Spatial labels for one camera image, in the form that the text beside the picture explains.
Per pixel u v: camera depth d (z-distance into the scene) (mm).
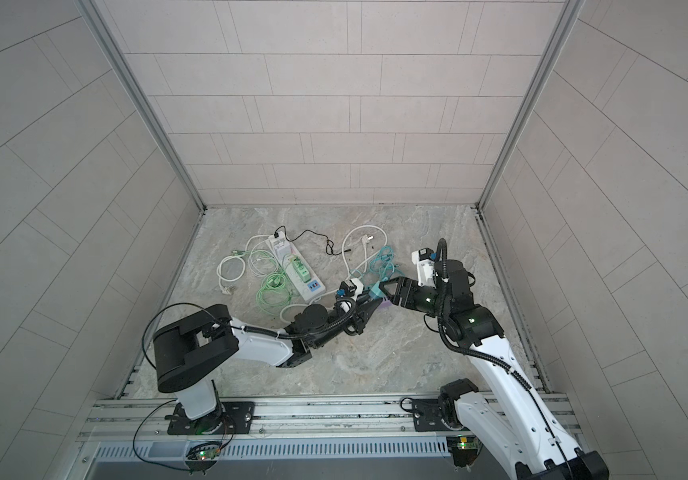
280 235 979
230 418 705
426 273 659
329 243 1051
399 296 640
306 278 913
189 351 456
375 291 723
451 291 542
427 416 709
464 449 678
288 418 723
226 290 911
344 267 989
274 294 911
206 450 642
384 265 1051
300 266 907
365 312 724
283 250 963
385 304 724
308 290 911
